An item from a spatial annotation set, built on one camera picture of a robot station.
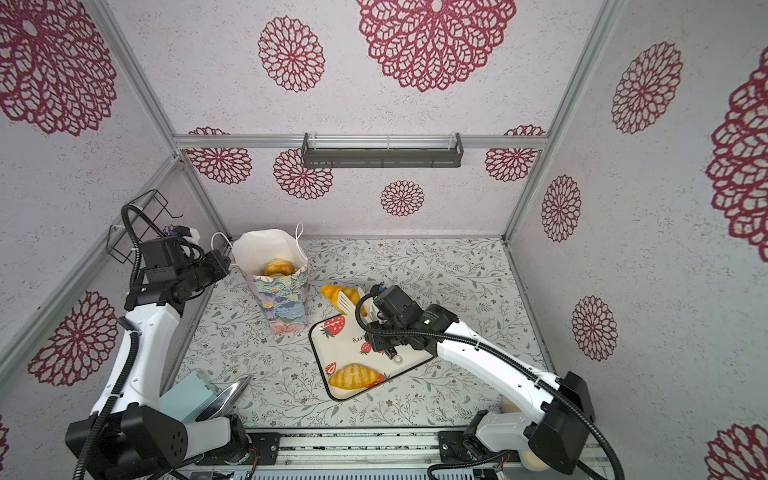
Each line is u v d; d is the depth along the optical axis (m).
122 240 0.73
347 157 0.88
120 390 0.40
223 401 0.81
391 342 0.66
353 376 0.81
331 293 0.81
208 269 0.67
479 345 0.47
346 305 0.79
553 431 0.37
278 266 0.95
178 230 0.66
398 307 0.56
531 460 0.69
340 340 0.93
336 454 0.73
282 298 0.82
